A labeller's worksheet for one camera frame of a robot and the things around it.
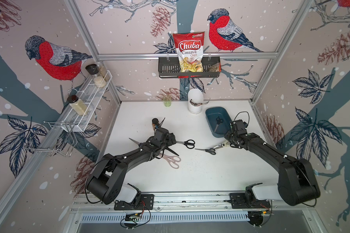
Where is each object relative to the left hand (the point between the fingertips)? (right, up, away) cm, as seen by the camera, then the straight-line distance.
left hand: (172, 135), depth 91 cm
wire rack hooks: (-52, +3, -24) cm, 57 cm away
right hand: (+35, +1, +1) cm, 35 cm away
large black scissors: (-1, -10, +2) cm, 10 cm away
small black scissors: (+34, +8, +17) cm, 39 cm away
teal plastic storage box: (+30, +14, +21) cm, 39 cm away
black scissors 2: (+24, -9, -3) cm, 26 cm away
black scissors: (+11, -6, +5) cm, 14 cm away
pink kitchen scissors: (0, -16, -3) cm, 16 cm away
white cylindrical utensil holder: (+17, +27, +14) cm, 35 cm away
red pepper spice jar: (-13, +8, +7) cm, 17 cm away
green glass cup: (-5, +23, +25) cm, 34 cm away
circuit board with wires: (-19, -40, -19) cm, 48 cm away
